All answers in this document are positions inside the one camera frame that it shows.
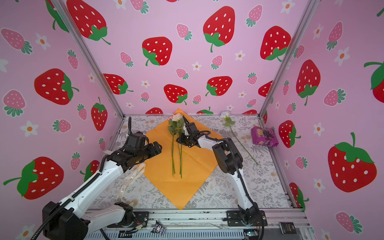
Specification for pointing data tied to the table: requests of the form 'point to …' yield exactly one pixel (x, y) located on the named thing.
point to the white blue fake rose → (228, 122)
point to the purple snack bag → (264, 137)
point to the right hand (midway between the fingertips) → (175, 140)
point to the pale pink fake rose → (172, 127)
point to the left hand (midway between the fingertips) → (157, 148)
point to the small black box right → (287, 228)
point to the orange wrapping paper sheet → (176, 168)
